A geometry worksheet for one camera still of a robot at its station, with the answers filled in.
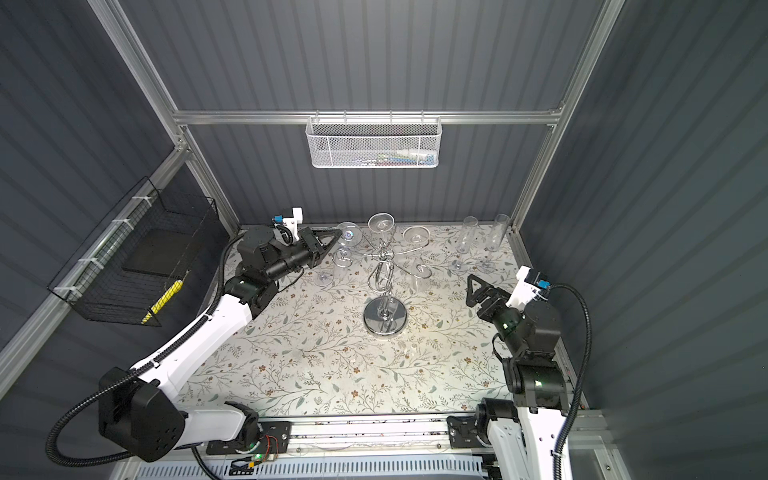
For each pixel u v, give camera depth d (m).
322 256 0.67
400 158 0.91
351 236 0.72
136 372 0.42
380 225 0.79
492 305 0.59
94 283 0.63
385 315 0.93
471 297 0.62
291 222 0.68
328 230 0.70
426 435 0.75
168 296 0.70
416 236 0.75
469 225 0.91
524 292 0.58
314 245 0.64
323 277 1.05
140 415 0.39
